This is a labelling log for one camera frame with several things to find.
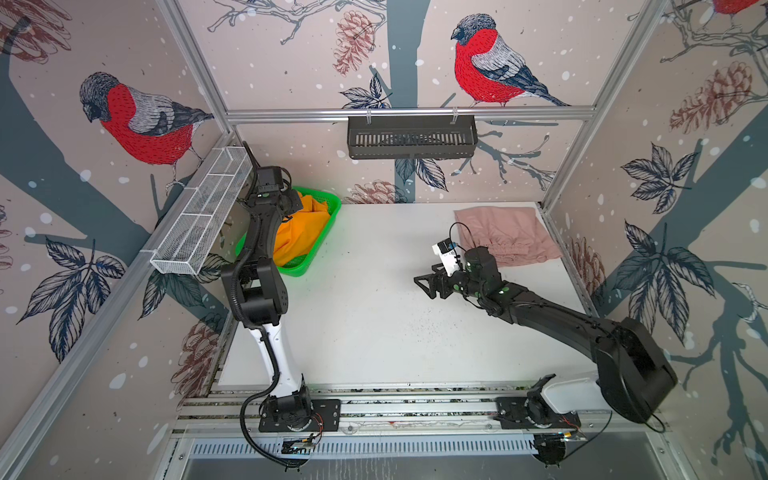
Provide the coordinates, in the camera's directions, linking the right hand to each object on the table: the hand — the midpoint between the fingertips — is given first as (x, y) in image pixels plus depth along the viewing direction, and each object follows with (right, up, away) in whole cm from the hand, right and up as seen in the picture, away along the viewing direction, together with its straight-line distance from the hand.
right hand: (422, 276), depth 83 cm
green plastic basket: (-39, +2, +11) cm, 41 cm away
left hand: (-42, +24, +11) cm, 49 cm away
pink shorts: (+37, +11, +25) cm, 46 cm away
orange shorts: (-39, +11, +10) cm, 42 cm away
